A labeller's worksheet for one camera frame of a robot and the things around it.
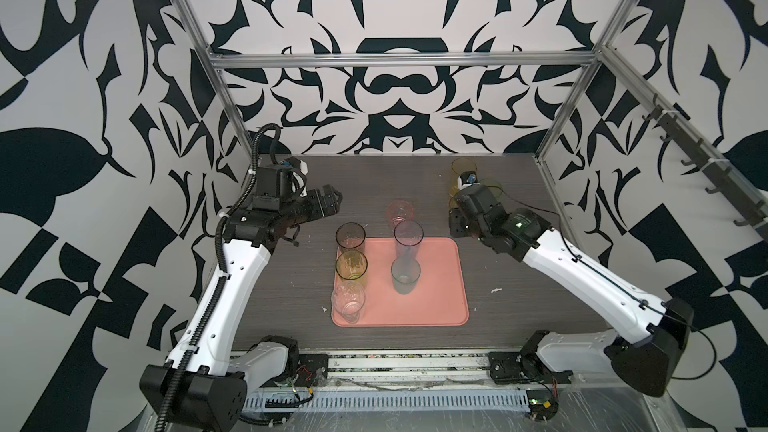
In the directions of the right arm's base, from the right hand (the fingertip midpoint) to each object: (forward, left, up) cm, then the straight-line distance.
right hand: (458, 212), depth 76 cm
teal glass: (-8, +13, -20) cm, 25 cm away
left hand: (+2, +33, +6) cm, 33 cm away
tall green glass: (-6, +29, -16) cm, 33 cm away
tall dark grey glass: (0, +29, -12) cm, 31 cm away
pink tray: (-13, +4, -26) cm, 29 cm away
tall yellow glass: (+24, -6, -10) cm, 27 cm away
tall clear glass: (-15, +29, -19) cm, 38 cm away
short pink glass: (+14, +15, -19) cm, 28 cm away
